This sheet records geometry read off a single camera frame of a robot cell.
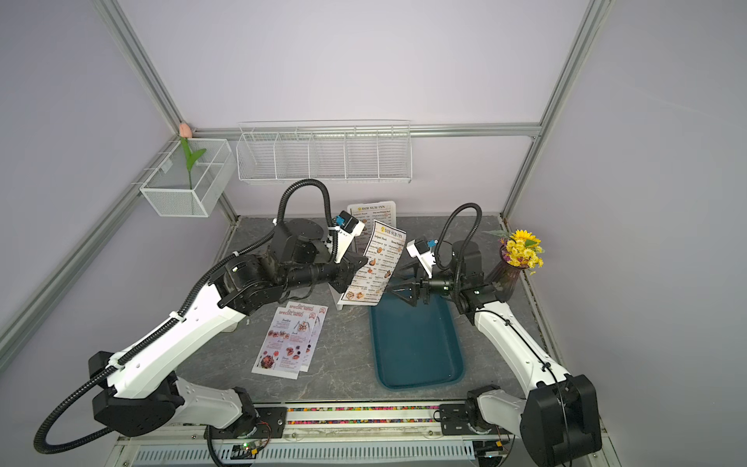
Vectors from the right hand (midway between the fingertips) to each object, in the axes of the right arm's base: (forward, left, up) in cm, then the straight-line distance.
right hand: (390, 281), depth 72 cm
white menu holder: (+34, -1, -5) cm, 35 cm away
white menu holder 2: (-8, +12, +5) cm, 15 cm away
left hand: (-2, +6, +11) cm, 13 cm away
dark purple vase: (+7, -34, -11) cm, 36 cm away
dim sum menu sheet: (+2, +2, +9) cm, 10 cm away
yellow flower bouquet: (+10, -36, 0) cm, 37 cm away
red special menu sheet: (+4, +23, -25) cm, 34 cm away
